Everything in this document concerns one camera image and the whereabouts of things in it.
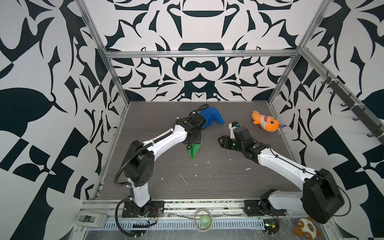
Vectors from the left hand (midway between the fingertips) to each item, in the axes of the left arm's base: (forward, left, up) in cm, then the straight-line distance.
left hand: (196, 137), depth 87 cm
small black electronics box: (-42, -33, -12) cm, 55 cm away
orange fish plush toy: (+11, -47, -3) cm, 48 cm away
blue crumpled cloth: (+20, -11, -4) cm, 23 cm away
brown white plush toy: (-43, -47, -8) cm, 65 cm away
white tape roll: (-38, +3, -10) cm, 39 cm away
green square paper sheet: (-2, +1, -11) cm, 11 cm away
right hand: (-3, -14, +1) cm, 14 cm away
